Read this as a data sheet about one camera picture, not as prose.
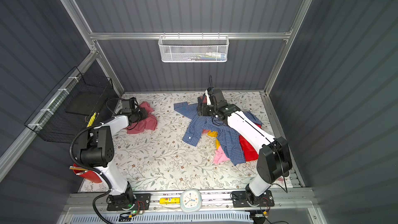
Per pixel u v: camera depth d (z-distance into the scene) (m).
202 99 1.14
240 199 0.73
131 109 0.79
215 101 0.65
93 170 0.52
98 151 0.50
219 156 0.85
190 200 0.72
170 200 0.72
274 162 0.44
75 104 0.77
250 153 0.81
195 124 0.98
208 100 0.68
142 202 0.72
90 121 0.72
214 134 0.94
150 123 0.96
